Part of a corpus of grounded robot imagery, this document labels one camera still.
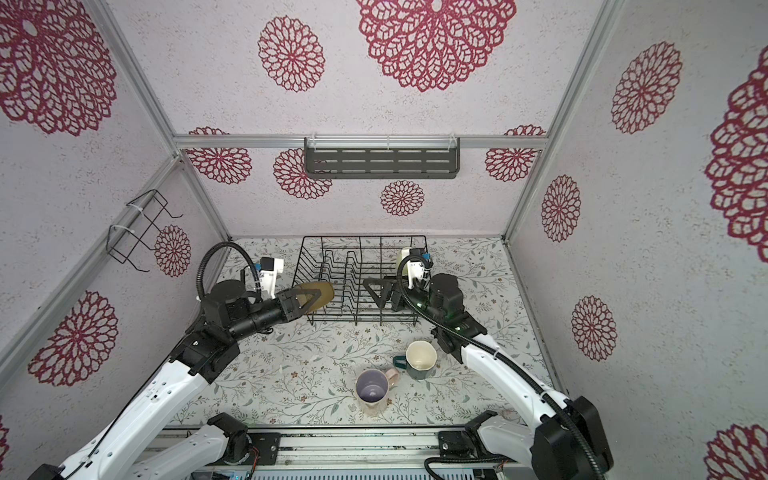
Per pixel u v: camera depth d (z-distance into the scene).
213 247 0.52
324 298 0.67
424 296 0.63
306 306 0.64
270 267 0.62
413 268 0.66
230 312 0.51
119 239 0.72
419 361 0.86
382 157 0.97
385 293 0.63
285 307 0.59
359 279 1.06
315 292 0.67
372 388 0.81
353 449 0.75
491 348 0.52
